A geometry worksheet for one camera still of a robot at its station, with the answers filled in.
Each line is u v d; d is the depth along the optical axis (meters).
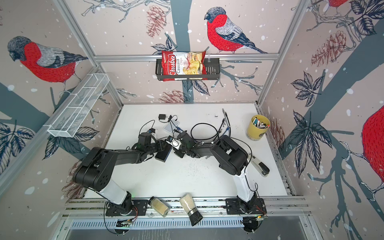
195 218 0.67
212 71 0.95
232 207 0.73
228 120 1.10
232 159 0.52
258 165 0.83
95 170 0.47
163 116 1.11
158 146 0.85
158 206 0.71
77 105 0.78
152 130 0.88
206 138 0.99
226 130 1.04
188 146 0.76
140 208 0.73
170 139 0.83
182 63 0.88
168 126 1.04
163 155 0.88
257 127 0.91
